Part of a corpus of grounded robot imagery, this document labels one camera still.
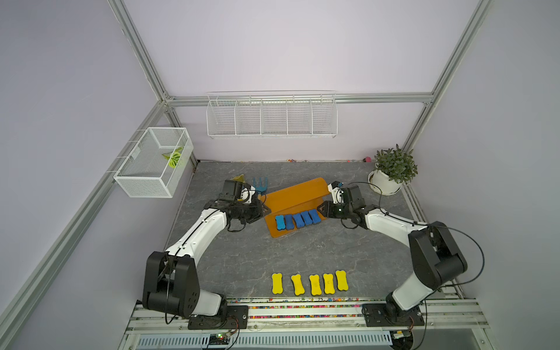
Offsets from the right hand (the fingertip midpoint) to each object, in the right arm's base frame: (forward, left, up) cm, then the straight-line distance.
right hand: (319, 206), depth 92 cm
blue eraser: (-4, +17, -6) cm, 18 cm away
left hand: (-7, +21, +6) cm, 23 cm away
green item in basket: (+9, +56, +21) cm, 61 cm away
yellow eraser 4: (-29, -2, -7) cm, 30 cm away
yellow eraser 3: (-29, +3, -7) cm, 30 cm away
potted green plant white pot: (+12, -32, +11) cm, 36 cm away
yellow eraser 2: (-30, +17, -8) cm, 36 cm away
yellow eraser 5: (-28, -6, -7) cm, 29 cm away
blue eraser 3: (-3, +9, -6) cm, 11 cm away
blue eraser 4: (-2, +5, -7) cm, 9 cm away
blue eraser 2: (-3, +13, -7) cm, 15 cm away
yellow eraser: (-29, +10, -7) cm, 32 cm away
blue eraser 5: (-1, +2, -6) cm, 6 cm away
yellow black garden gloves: (+21, +38, -6) cm, 44 cm away
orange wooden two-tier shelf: (+4, +7, +1) cm, 8 cm away
